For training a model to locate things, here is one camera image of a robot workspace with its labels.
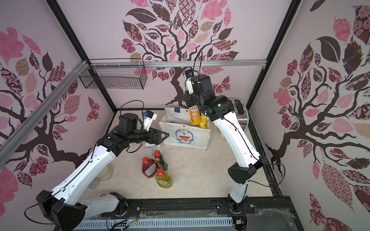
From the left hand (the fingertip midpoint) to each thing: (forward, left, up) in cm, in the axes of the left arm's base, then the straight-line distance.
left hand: (162, 136), depth 71 cm
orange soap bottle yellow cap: (+10, -17, +4) cm, 20 cm away
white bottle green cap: (+2, +8, -16) cm, 18 cm away
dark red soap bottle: (-11, +8, -15) cm, 20 cm away
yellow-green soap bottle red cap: (-17, 0, -14) cm, 22 cm away
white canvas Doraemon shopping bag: (+12, -6, -4) cm, 14 cm away
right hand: (+14, -15, +19) cm, 27 cm away
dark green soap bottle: (-8, +2, -14) cm, 16 cm away
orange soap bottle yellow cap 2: (+12, -22, -4) cm, 26 cm away
